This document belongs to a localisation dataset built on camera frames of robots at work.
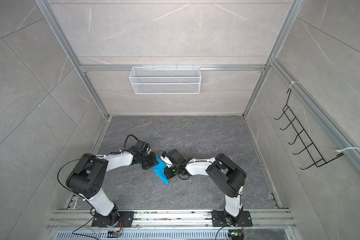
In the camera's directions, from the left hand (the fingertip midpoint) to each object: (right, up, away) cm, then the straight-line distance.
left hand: (160, 159), depth 94 cm
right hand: (+4, -7, -3) cm, 9 cm away
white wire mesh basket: (+2, +53, +7) cm, 53 cm away
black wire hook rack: (+69, +7, -36) cm, 78 cm away
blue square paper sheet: (0, -6, -3) cm, 7 cm away
